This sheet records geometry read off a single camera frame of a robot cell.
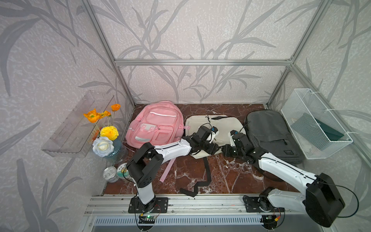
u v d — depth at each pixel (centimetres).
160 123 103
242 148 64
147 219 72
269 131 102
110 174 79
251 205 73
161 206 73
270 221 72
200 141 69
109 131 67
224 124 106
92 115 58
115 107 74
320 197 40
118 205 75
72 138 64
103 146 60
